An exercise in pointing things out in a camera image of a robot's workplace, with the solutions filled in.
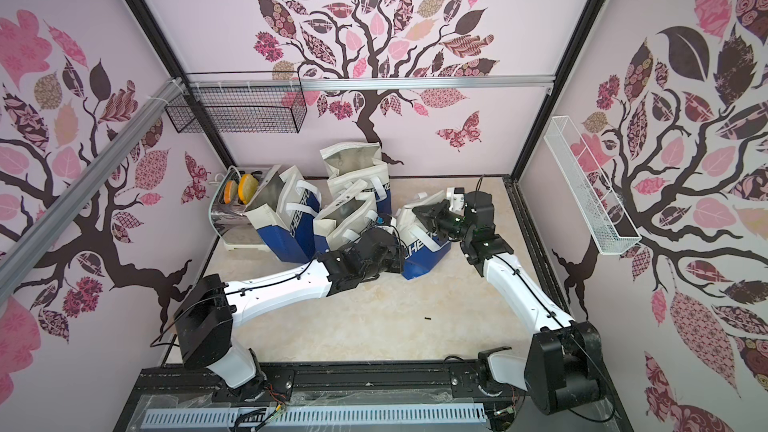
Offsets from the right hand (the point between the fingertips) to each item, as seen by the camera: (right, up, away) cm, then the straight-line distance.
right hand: (411, 211), depth 76 cm
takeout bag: (-19, +15, +18) cm, 30 cm away
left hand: (-1, -13, +4) cm, 14 cm away
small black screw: (+5, -32, +9) cm, 33 cm away
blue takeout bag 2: (-18, -2, -1) cm, 18 cm away
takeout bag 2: (+2, -8, +4) cm, 10 cm away
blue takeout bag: (-35, -1, +3) cm, 35 cm away
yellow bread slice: (-51, +7, +16) cm, 54 cm away
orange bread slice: (-55, +6, +14) cm, 57 cm away
